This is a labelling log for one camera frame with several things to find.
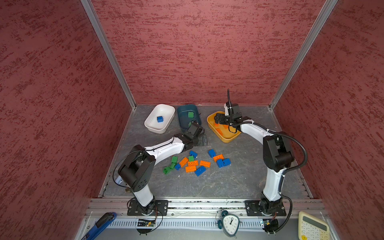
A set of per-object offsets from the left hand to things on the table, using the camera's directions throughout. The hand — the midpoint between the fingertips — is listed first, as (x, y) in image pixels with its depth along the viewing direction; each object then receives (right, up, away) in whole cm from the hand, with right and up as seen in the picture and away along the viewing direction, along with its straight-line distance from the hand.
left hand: (199, 141), depth 91 cm
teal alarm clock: (+13, -34, -24) cm, 44 cm away
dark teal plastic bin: (-9, +19, +23) cm, 31 cm away
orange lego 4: (+3, -14, -1) cm, 14 cm away
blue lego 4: (+13, -13, -1) cm, 18 cm away
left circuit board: (-28, -38, -19) cm, 51 cm away
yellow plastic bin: (+20, +3, +10) cm, 22 cm away
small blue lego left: (-13, -14, -5) cm, 20 cm away
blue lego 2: (-4, -8, +2) cm, 9 cm away
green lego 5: (-5, -10, -1) cm, 12 cm away
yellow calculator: (+52, -37, -23) cm, 68 cm away
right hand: (+14, +14, +8) cm, 21 cm away
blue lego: (-29, +14, +19) cm, 38 cm away
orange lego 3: (-5, -15, -4) cm, 17 cm away
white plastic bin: (-25, +19, +23) cm, 39 cm away
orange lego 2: (-4, -13, -1) cm, 14 cm away
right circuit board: (+35, -38, -19) cm, 55 cm away
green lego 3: (-20, -16, -6) cm, 26 cm away
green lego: (-6, +17, +21) cm, 28 cm away
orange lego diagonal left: (-10, -12, -1) cm, 16 cm away
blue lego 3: (+8, -9, +5) cm, 13 cm away
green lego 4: (-16, -14, -4) cm, 22 cm away
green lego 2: (-15, -11, -2) cm, 19 cm away
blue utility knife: (-45, -34, -23) cm, 61 cm away
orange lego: (+15, +5, +12) cm, 20 cm away
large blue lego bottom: (+1, -17, -5) cm, 17 cm away
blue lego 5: (+18, -13, +1) cm, 22 cm away
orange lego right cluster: (+13, -10, +2) cm, 17 cm away
